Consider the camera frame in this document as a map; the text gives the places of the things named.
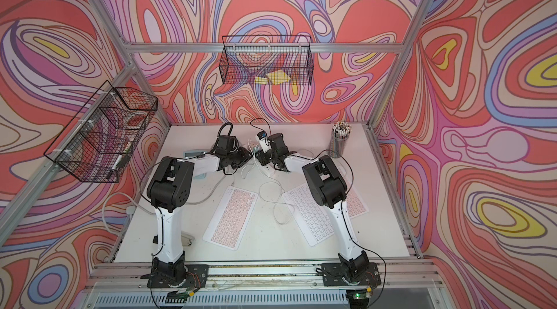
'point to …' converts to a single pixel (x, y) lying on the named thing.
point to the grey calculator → (194, 154)
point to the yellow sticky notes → (276, 77)
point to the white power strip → (269, 170)
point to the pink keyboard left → (228, 223)
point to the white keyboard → (315, 220)
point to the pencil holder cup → (341, 131)
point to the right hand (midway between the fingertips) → (258, 157)
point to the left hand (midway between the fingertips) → (254, 156)
